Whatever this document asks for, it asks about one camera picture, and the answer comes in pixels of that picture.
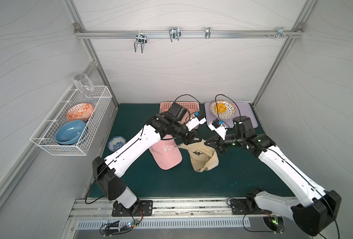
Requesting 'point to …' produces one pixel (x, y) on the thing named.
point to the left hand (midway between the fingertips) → (200, 139)
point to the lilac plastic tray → (243, 109)
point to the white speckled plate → (230, 111)
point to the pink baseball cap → (166, 153)
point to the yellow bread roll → (221, 108)
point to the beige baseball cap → (203, 157)
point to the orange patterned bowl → (80, 112)
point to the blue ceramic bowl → (70, 132)
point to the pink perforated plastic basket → (192, 107)
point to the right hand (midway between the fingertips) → (206, 141)
